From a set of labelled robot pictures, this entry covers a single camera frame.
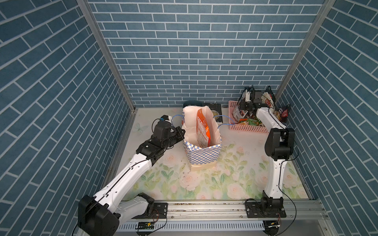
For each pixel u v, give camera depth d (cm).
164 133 56
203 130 84
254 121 99
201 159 75
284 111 99
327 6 71
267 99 99
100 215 37
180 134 66
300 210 75
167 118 70
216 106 120
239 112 106
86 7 70
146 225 72
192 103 119
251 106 80
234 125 103
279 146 59
